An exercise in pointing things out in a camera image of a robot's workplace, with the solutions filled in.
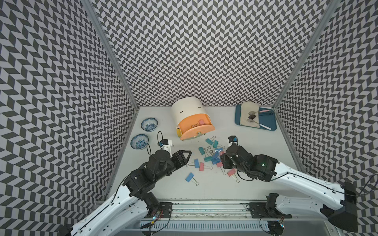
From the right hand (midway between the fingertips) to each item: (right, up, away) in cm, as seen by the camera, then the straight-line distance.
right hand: (223, 159), depth 74 cm
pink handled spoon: (+29, +25, +39) cm, 55 cm away
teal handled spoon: (+29, +22, +37) cm, 52 cm away
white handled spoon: (+28, +19, +35) cm, 49 cm away
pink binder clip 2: (-10, -9, +15) cm, 20 cm away
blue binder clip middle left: (-14, -7, +17) cm, 23 cm away
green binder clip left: (-10, 0, +22) cm, 24 cm away
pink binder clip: (-11, +19, +13) cm, 25 cm away
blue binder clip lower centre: (-2, -5, +16) cm, 17 cm away
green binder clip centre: (-7, -4, +16) cm, 18 cm away
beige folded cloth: (+26, +30, +42) cm, 58 cm away
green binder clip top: (-5, +5, +27) cm, 28 cm away
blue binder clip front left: (-18, -14, +10) cm, 24 cm away
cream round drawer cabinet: (-21, +28, +14) cm, 38 cm away
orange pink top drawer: (-14, +17, +10) cm, 24 cm away
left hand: (-17, +3, -5) cm, 18 cm away
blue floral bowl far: (-48, +17, +32) cm, 60 cm away
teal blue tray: (+40, +21, +35) cm, 57 cm away
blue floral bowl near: (-52, +5, +23) cm, 57 cm away
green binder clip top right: (-1, +3, +23) cm, 23 cm away
